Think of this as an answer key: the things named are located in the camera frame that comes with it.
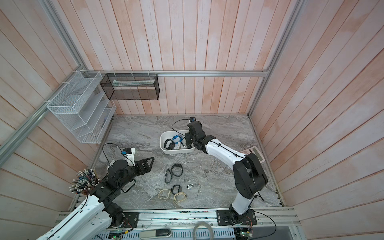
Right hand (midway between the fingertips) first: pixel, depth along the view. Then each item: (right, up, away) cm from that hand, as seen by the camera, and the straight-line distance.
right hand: (189, 133), depth 91 cm
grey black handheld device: (-16, -45, -25) cm, 54 cm away
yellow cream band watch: (-5, -32, -12) cm, 35 cm away
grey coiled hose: (+6, -43, -22) cm, 48 cm away
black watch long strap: (-8, -19, -3) cm, 21 cm away
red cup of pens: (-49, -21, -23) cm, 58 cm away
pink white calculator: (+43, -11, +5) cm, 44 cm away
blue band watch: (-9, -4, +13) cm, 16 cm away
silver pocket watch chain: (0, -30, -8) cm, 31 cm away
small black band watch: (-5, -31, -10) cm, 33 cm away
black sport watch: (-12, -9, +7) cm, 16 cm away
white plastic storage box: (-15, -1, +13) cm, 19 cm away
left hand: (-22, -15, -13) cm, 29 cm away
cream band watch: (-14, -34, -10) cm, 38 cm away
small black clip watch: (-7, -8, +4) cm, 12 cm away
